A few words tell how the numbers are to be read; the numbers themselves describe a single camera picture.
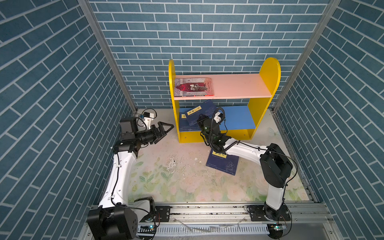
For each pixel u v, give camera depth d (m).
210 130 0.63
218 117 0.78
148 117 0.68
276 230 0.72
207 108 0.89
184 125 0.90
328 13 0.73
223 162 0.92
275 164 0.51
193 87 0.74
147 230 0.72
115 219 0.38
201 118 0.80
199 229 0.71
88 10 0.71
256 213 0.74
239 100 1.19
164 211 0.74
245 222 0.72
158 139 0.65
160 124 0.64
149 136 0.64
